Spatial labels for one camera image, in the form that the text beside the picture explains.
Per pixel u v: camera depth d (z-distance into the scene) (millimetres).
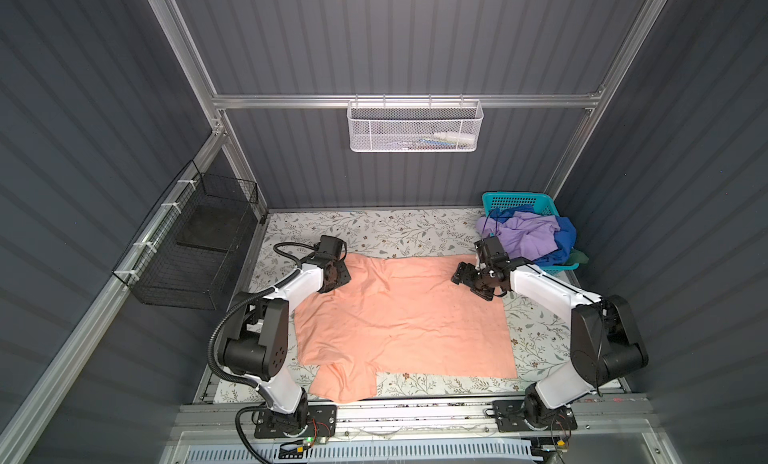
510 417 738
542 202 1123
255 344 465
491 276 678
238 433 678
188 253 733
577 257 926
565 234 953
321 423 726
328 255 743
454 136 919
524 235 937
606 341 460
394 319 915
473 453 696
